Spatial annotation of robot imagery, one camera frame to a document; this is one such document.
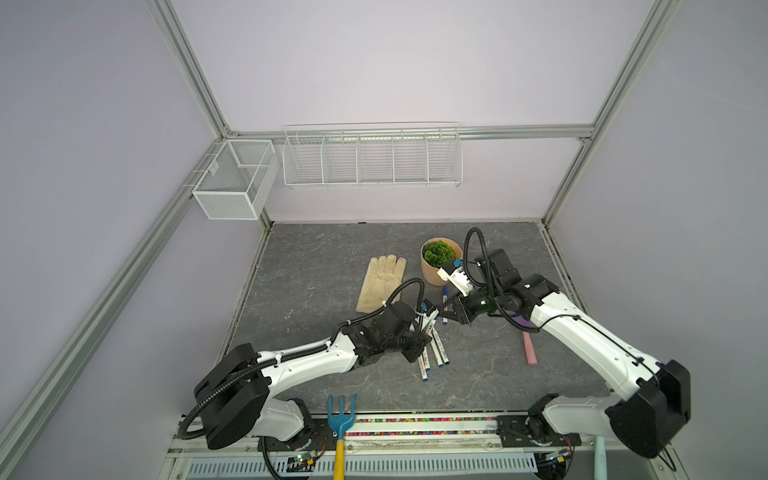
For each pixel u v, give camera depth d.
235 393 0.42
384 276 1.05
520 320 0.57
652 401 0.38
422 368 0.84
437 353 0.86
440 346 0.88
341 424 0.74
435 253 0.96
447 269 0.69
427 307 0.69
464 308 0.64
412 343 0.70
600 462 0.69
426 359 0.85
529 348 0.86
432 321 0.75
